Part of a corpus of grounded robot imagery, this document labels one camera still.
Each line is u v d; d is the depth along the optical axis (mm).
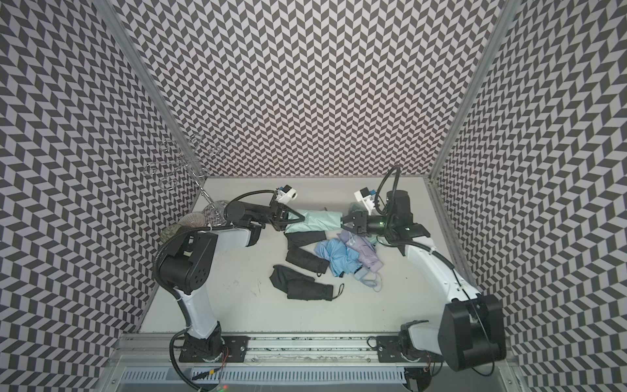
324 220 722
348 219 692
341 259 863
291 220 722
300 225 721
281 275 857
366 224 656
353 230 680
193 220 999
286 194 770
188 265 509
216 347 658
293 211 750
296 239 940
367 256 896
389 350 727
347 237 962
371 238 930
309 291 829
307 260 886
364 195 716
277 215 719
